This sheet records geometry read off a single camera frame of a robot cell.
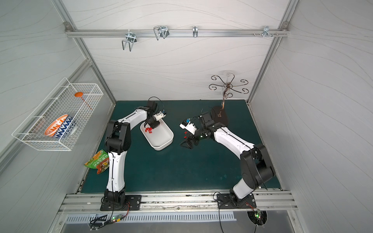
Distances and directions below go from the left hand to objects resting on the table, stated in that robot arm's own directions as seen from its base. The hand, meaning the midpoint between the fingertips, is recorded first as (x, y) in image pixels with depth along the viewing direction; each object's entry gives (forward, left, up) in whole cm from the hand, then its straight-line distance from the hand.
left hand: (155, 123), depth 105 cm
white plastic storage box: (-12, -6, -1) cm, 13 cm away
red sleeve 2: (-11, -23, -1) cm, 25 cm away
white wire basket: (-7, +36, +30) cm, 47 cm away
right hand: (-19, -23, +12) cm, 32 cm away
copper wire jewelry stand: (+8, -49, +2) cm, 49 cm away
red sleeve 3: (-6, +3, 0) cm, 7 cm away
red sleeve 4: (-7, +2, -1) cm, 8 cm away
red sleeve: (-22, -24, +21) cm, 39 cm away
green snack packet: (-31, +26, +3) cm, 40 cm away
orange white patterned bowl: (-29, +34, +33) cm, 55 cm away
